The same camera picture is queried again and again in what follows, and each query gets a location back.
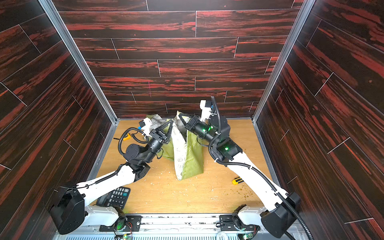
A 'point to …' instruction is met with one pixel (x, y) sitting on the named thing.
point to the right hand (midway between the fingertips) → (181, 113)
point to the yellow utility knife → (237, 180)
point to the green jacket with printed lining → (185, 149)
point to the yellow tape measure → (128, 136)
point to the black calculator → (118, 196)
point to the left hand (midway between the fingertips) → (173, 123)
